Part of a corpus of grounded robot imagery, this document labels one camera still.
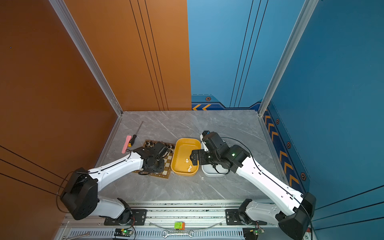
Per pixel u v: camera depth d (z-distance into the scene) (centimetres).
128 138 104
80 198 43
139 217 74
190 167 89
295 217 37
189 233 69
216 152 51
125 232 71
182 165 92
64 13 71
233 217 72
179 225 70
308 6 70
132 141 102
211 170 89
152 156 63
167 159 91
